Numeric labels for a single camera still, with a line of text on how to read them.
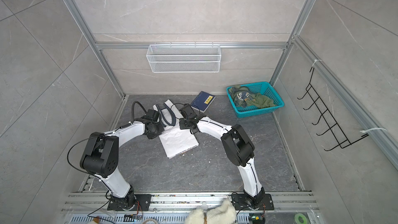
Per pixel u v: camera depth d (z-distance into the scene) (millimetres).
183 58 1005
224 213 619
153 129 764
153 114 777
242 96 1078
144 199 749
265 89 1160
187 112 745
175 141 918
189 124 715
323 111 697
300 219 698
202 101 1153
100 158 476
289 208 732
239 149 516
